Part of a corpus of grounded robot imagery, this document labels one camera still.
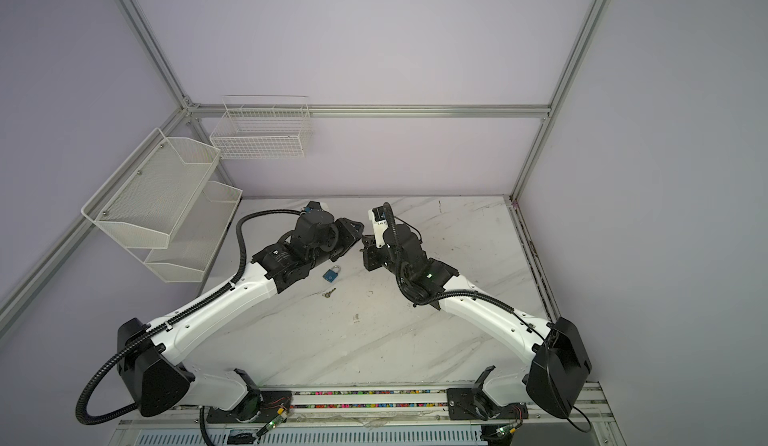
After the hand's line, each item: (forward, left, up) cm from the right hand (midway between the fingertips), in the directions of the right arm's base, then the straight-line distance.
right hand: (360, 237), depth 74 cm
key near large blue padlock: (-2, +13, -26) cm, 29 cm away
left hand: (+2, 0, +1) cm, 2 cm away
